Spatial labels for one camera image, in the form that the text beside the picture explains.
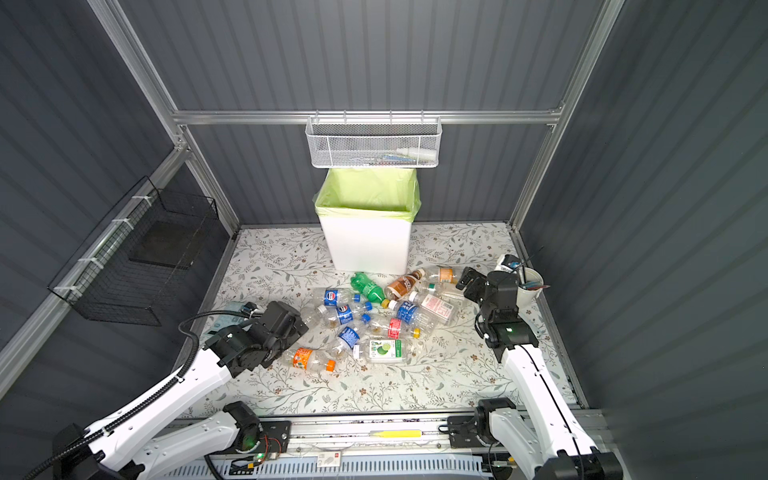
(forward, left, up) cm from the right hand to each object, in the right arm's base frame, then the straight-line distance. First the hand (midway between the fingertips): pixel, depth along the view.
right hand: (483, 276), depth 79 cm
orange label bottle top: (+12, +7, -16) cm, 21 cm away
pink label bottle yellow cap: (-8, +25, -15) cm, 30 cm away
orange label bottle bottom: (-17, +49, -15) cm, 53 cm away
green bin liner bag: (+35, +29, +1) cm, 45 cm away
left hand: (-12, +51, -7) cm, 53 cm away
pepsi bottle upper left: (+3, +43, -15) cm, 46 cm away
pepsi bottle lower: (-11, +38, -15) cm, 42 cm away
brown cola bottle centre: (+8, +22, -15) cm, 28 cm away
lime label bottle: (-14, +28, -17) cm, 36 cm away
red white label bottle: (0, +11, -17) cm, 20 cm away
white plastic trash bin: (+17, +33, -6) cm, 38 cm away
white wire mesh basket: (+69, +33, +1) cm, 77 cm away
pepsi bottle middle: (-4, +40, -14) cm, 42 cm away
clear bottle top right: (+7, +7, -18) cm, 20 cm away
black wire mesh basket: (-2, +88, +9) cm, 89 cm away
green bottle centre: (+9, +36, -16) cm, 41 cm away
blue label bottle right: (-3, +19, -15) cm, 24 cm away
